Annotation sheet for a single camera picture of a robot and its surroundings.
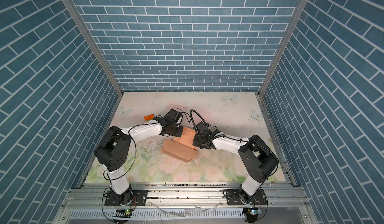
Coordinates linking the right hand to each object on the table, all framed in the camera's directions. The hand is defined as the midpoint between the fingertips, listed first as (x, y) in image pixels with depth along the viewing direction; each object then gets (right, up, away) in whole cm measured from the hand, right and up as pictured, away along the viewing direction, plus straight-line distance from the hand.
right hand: (193, 141), depth 91 cm
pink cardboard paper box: (-7, -4, -1) cm, 8 cm away
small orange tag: (-32, +14, +14) cm, 38 cm away
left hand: (-8, +5, +4) cm, 10 cm away
